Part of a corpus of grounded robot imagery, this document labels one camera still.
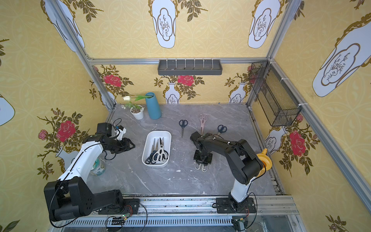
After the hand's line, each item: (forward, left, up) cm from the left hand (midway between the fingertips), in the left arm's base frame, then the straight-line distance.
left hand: (130, 146), depth 84 cm
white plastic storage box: (+11, -9, -8) cm, 17 cm away
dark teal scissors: (+18, -59, -11) cm, 63 cm away
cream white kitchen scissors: (-2, -17, -9) cm, 19 cm away
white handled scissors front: (-9, -42, -9) cm, 44 cm away
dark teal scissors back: (+24, -31, -12) cm, 41 cm away
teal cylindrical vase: (+31, -10, +1) cm, 33 cm away
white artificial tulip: (+30, -2, +10) cm, 32 cm away
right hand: (-8, -40, -12) cm, 42 cm away
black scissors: (-5, -10, -9) cm, 14 cm away
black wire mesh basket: (+11, -80, +23) cm, 84 cm away
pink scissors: (+27, -46, -10) cm, 55 cm away
